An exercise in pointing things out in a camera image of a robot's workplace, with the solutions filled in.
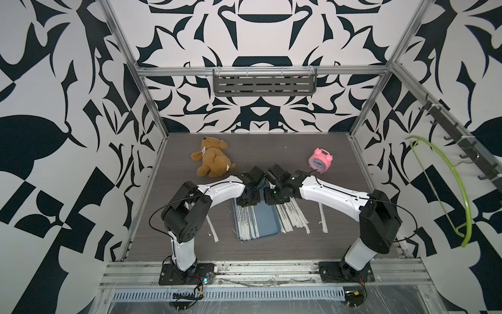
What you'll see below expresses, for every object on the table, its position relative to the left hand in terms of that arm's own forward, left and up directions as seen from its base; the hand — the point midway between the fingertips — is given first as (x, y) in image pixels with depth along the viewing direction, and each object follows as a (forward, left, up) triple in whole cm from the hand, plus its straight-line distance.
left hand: (253, 198), depth 92 cm
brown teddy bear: (+15, +17, +9) cm, 25 cm away
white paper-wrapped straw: (-9, +6, -1) cm, 11 cm away
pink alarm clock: (+15, -33, +7) cm, 37 cm away
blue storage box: (-9, -5, -1) cm, 11 cm away
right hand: (-3, -5, +7) cm, 9 cm away
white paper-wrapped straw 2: (-11, +4, -2) cm, 12 cm away
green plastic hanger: (-23, -61, +29) cm, 71 cm away
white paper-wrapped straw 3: (-11, -30, -2) cm, 32 cm away
